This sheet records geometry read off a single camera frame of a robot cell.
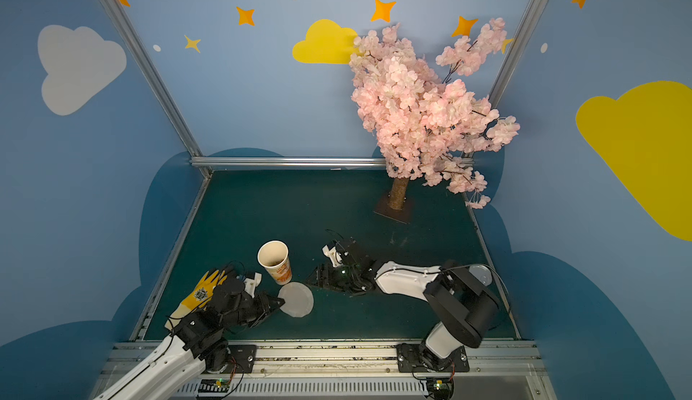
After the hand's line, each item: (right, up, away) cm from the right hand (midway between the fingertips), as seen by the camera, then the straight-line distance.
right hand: (316, 281), depth 82 cm
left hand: (-8, -5, -2) cm, 10 cm away
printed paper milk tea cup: (-14, +7, +2) cm, 16 cm away
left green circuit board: (-27, -26, -8) cm, 39 cm away
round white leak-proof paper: (-6, -7, +4) cm, 10 cm away
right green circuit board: (+35, -27, -8) cm, 45 cm away
